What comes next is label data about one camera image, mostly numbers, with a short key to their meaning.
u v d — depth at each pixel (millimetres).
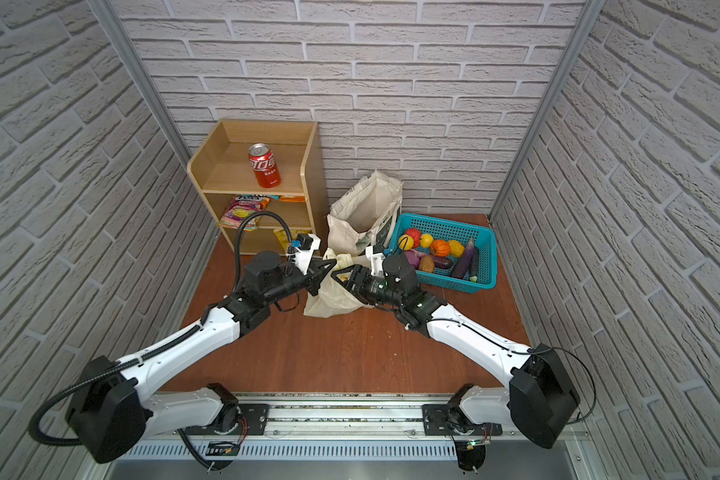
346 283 656
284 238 1066
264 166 760
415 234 1055
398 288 601
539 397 405
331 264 735
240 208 941
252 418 750
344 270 699
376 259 712
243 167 922
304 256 651
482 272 979
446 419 738
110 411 388
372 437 717
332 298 772
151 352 449
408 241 1018
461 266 1007
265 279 576
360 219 1104
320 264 697
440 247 1031
